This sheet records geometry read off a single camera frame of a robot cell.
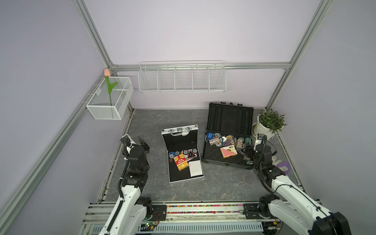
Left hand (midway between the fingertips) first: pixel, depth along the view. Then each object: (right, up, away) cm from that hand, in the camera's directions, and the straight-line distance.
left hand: (135, 141), depth 76 cm
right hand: (+67, -2, +8) cm, 67 cm away
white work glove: (+82, -15, +15) cm, 85 cm away
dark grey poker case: (+56, +13, +27) cm, 63 cm away
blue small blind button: (+42, +1, +20) cm, 46 cm away
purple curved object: (+88, -16, +14) cm, 91 cm away
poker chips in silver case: (+18, -10, +15) cm, 25 cm away
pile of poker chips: (+61, -4, +17) cm, 63 cm away
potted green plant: (+76, +9, +12) cm, 78 cm away
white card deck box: (+32, -17, +9) cm, 37 cm away
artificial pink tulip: (-19, +31, +10) cm, 38 cm away
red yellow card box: (+23, -15, +12) cm, 30 cm away
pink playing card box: (+53, -9, +15) cm, 56 cm away
